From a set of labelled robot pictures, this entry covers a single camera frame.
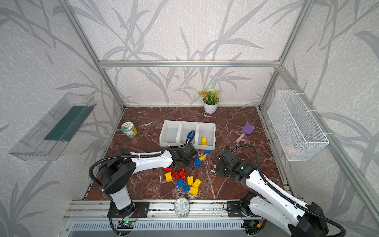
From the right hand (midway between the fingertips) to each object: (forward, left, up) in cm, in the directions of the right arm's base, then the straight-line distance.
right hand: (220, 164), depth 81 cm
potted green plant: (+45, +4, +6) cm, 46 cm away
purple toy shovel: (+29, -23, -8) cm, 38 cm away
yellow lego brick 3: (-7, +17, -5) cm, 19 cm away
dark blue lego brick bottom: (-11, +19, -6) cm, 23 cm away
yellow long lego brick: (-9, +13, -6) cm, 17 cm away
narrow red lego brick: (-4, +22, -5) cm, 22 cm away
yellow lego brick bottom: (-12, +15, -7) cm, 21 cm away
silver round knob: (-21, +20, -2) cm, 29 cm away
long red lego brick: (-4, +26, -6) cm, 27 cm away
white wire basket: (+1, -30, +27) cm, 40 cm away
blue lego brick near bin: (+25, +18, -9) cm, 32 cm away
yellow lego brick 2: (-5, +29, -5) cm, 30 cm away
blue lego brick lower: (-8, +23, -7) cm, 25 cm away
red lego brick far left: (-1, +31, -4) cm, 31 cm away
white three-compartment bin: (+22, +10, -5) cm, 25 cm away
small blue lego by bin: (+11, +7, -7) cm, 15 cm away
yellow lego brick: (+19, +9, -6) cm, 22 cm away
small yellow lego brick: (+7, +10, -7) cm, 14 cm away
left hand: (+4, +15, -6) cm, 17 cm away
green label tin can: (+25, +60, 0) cm, 65 cm away
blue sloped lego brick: (+3, +13, -5) cm, 14 cm away
